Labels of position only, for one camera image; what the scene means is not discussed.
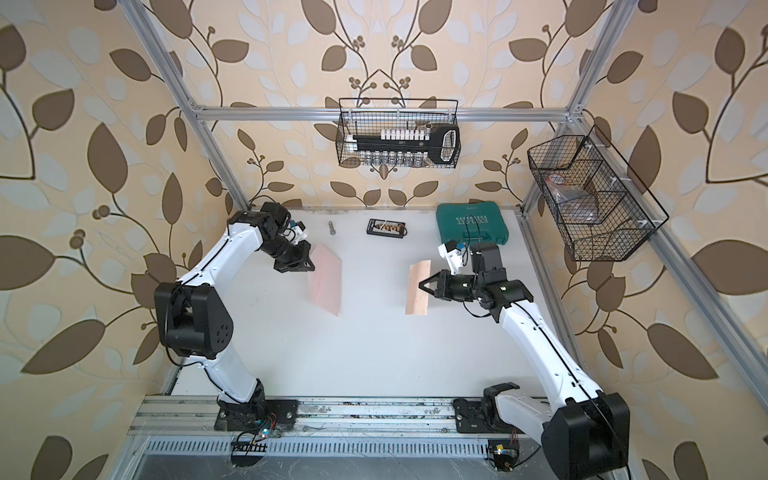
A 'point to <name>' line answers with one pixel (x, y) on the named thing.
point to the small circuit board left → (247, 453)
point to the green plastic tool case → (472, 223)
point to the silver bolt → (332, 230)
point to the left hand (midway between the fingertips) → (308, 263)
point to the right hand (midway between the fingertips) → (420, 286)
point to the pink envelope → (325, 281)
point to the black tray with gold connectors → (387, 227)
